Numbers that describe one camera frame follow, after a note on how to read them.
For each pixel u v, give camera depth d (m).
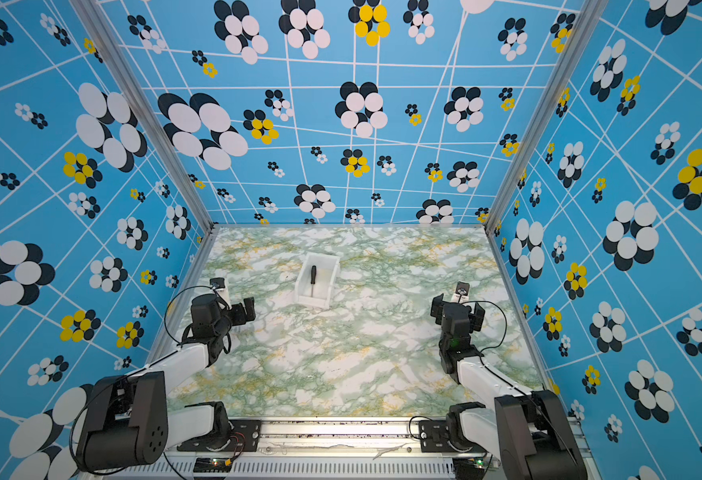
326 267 1.05
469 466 0.71
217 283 0.79
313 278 1.04
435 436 0.72
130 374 0.46
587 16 0.68
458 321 0.66
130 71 0.79
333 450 0.72
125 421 0.46
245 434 0.74
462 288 0.74
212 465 0.72
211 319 0.70
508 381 0.49
